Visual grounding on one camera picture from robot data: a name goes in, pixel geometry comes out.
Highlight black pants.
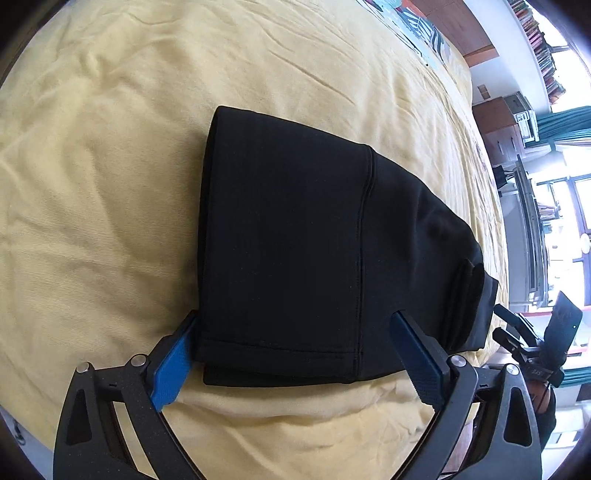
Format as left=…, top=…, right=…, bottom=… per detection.
left=195, top=105, right=500, bottom=387

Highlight yellow printed bed cover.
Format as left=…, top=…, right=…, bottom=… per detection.
left=0, top=0, right=509, bottom=480

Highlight teal curtain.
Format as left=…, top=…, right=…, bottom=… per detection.
left=526, top=105, right=591, bottom=148

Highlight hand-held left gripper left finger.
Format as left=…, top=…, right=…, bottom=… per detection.
left=53, top=310, right=204, bottom=480

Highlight white printer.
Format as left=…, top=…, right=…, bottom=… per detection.
left=503, top=92, right=541, bottom=144

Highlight wooden headboard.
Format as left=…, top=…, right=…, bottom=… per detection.
left=411, top=0, right=499, bottom=70

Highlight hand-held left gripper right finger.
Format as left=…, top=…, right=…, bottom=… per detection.
left=390, top=310, right=542, bottom=480

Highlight wooden dresser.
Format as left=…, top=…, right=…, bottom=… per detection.
left=473, top=97, right=527, bottom=169

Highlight dark-edged desk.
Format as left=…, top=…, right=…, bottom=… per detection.
left=515, top=154, right=552, bottom=308

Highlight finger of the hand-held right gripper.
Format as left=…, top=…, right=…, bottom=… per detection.
left=492, top=327, right=532, bottom=361
left=493, top=304, right=536, bottom=334

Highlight row of books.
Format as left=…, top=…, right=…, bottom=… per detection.
left=510, top=0, right=566, bottom=104

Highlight window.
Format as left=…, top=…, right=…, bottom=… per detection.
left=531, top=175, right=591, bottom=305

